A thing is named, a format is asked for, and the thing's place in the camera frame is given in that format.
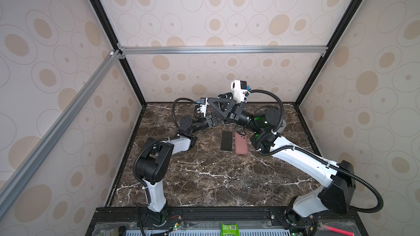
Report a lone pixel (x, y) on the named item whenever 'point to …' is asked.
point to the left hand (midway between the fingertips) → (232, 118)
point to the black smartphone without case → (226, 141)
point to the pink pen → (338, 230)
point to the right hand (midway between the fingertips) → (216, 102)
